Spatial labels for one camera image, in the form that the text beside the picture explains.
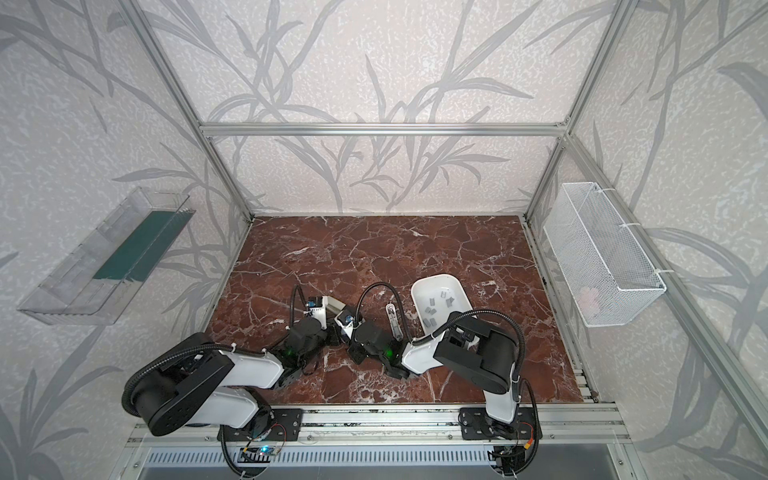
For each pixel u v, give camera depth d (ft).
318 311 2.60
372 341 2.16
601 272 2.07
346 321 2.44
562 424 2.48
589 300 2.37
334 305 2.96
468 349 1.72
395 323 2.98
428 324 2.97
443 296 3.22
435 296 3.16
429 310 3.09
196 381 1.46
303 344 2.24
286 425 2.39
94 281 2.11
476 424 2.38
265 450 2.32
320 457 2.53
